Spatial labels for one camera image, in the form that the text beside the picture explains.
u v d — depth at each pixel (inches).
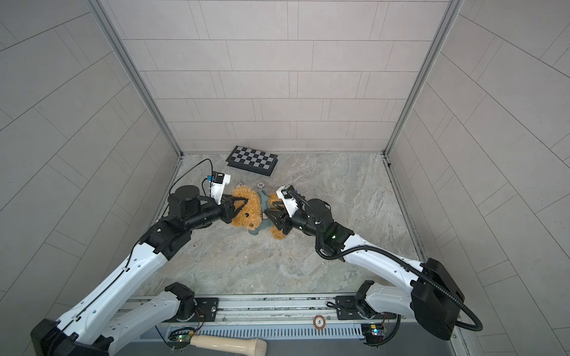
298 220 24.7
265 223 27.9
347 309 27.9
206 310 27.8
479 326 14.4
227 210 23.5
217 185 23.7
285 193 23.7
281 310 28.4
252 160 42.8
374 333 26.6
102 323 15.6
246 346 24.6
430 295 15.5
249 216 26.3
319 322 27.3
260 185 41.1
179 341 25.6
